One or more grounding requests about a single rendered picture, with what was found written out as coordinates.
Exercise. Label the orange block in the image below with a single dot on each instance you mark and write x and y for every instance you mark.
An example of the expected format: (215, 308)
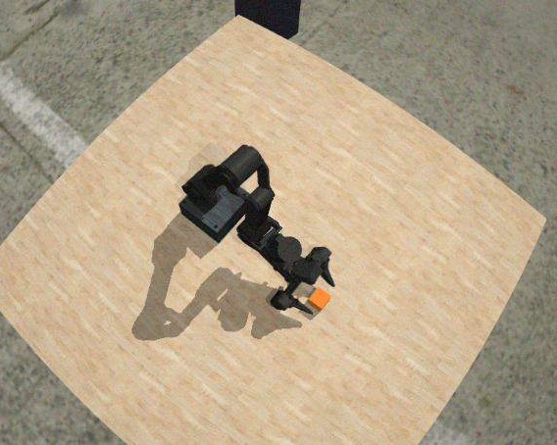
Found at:
(319, 299)

